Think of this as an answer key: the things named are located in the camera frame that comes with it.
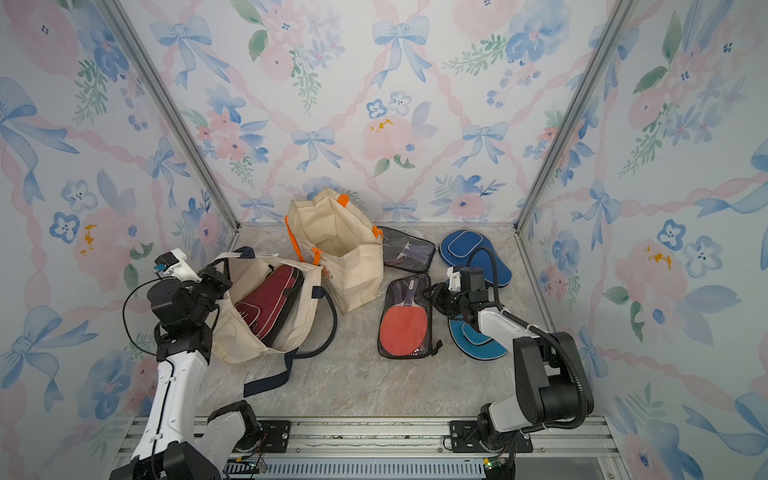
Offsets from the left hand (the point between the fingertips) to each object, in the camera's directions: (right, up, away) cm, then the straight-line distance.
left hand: (228, 256), depth 74 cm
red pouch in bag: (+5, -14, +11) cm, 19 cm away
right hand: (+51, -8, +19) cm, 55 cm away
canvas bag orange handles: (+23, +5, +37) cm, 44 cm away
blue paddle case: (+65, +4, +35) cm, 74 cm away
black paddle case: (+46, +2, +35) cm, 58 cm away
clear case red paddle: (+45, -20, +17) cm, 52 cm away
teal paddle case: (+64, -25, +12) cm, 70 cm away
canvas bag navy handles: (+17, -20, +8) cm, 28 cm away
